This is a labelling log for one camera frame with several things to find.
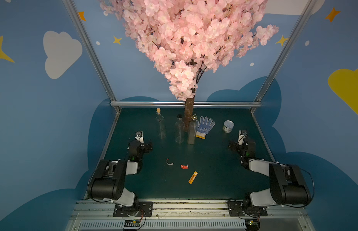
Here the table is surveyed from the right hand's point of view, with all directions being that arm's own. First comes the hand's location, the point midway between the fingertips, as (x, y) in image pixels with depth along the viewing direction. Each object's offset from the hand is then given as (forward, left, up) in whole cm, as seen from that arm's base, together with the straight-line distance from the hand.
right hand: (240, 139), depth 95 cm
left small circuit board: (-50, +62, -9) cm, 80 cm away
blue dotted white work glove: (+15, +23, -7) cm, 28 cm away
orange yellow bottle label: (-27, +32, -7) cm, 43 cm away
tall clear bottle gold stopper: (+5, +32, +1) cm, 33 cm away
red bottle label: (-18, +46, -6) cm, 49 cm away
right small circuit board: (-46, 0, -10) cm, 47 cm away
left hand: (-4, +65, +2) cm, 65 cm away
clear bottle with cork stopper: (+2, +53, +9) cm, 54 cm away
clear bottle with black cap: (+1, +41, +6) cm, 41 cm away
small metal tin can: (+12, +5, -2) cm, 14 cm away
